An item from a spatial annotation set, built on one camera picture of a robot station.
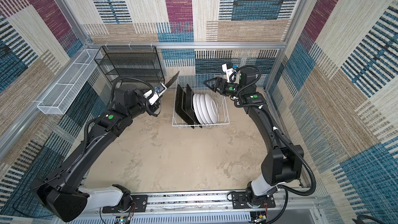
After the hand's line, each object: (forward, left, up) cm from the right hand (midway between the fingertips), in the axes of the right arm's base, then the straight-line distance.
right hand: (210, 86), depth 74 cm
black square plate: (+9, +20, -4) cm, 22 cm away
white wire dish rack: (+35, +9, -29) cm, 46 cm away
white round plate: (+1, +7, -18) cm, 20 cm away
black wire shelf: (+36, +60, -10) cm, 71 cm away
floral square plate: (+1, +17, -17) cm, 24 cm away
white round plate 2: (+1, +4, -18) cm, 19 cm away
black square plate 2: (+1, +11, -15) cm, 19 cm away
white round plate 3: (+3, -1, -20) cm, 20 cm away
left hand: (-4, +24, +1) cm, 24 cm away
